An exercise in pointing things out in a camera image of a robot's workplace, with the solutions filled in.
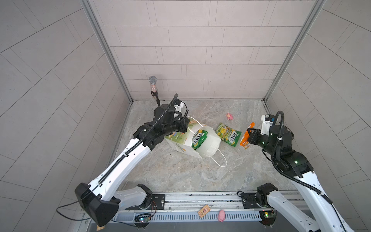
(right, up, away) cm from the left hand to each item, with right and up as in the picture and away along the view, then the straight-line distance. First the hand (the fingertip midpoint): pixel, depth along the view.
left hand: (191, 119), depth 70 cm
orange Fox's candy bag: (+26, -11, -1) cm, 28 cm away
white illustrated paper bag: (-5, -12, +4) cm, 14 cm away
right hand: (+26, -4, 0) cm, 27 cm away
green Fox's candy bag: (+4, -13, +17) cm, 22 cm away
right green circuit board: (+37, -47, -1) cm, 60 cm away
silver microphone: (-23, +22, +15) cm, 36 cm away
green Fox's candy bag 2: (+24, -11, +24) cm, 36 cm away
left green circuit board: (-22, -45, -5) cm, 51 cm away
